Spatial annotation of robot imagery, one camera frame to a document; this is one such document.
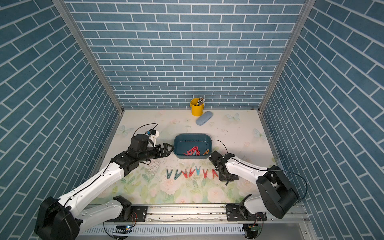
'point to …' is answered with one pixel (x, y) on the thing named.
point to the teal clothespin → (197, 170)
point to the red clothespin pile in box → (193, 151)
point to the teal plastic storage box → (192, 145)
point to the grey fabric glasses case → (203, 119)
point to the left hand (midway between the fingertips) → (172, 149)
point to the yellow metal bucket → (196, 110)
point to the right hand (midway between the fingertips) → (229, 178)
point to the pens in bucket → (201, 101)
